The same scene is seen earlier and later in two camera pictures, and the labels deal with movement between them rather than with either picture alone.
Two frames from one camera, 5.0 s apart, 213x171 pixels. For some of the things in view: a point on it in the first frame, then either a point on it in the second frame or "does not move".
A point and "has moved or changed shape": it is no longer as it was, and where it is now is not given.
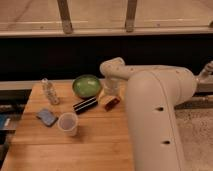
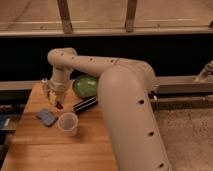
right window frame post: x=130 y=15 does not move
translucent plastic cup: x=68 y=123 does not move
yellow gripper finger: x=105 y=99 to x=52 y=97
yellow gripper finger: x=116 y=97 to x=63 y=96
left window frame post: x=65 y=18 does not move
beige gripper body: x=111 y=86 to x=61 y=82
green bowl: x=87 y=86 does not move
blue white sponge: x=47 y=117 does not move
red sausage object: x=109 y=106 has moved or changed shape
